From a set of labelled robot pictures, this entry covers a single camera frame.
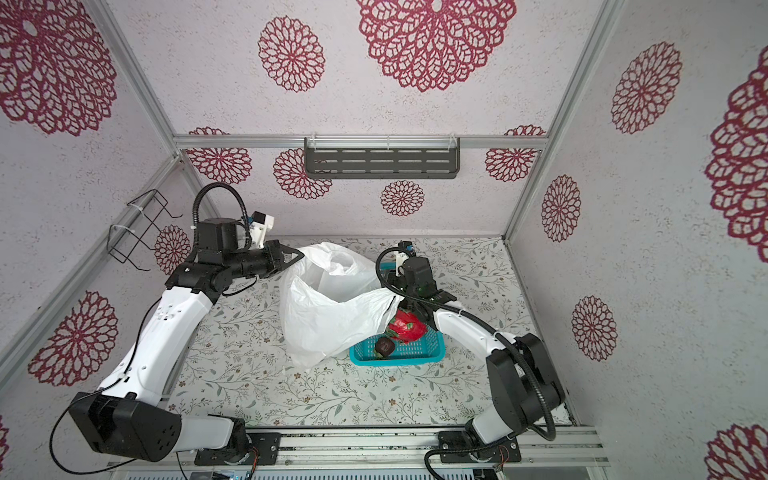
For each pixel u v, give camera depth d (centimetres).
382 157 92
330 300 67
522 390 44
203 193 56
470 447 65
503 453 72
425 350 90
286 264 69
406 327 87
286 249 71
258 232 67
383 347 87
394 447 75
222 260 56
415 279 66
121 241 72
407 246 76
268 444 75
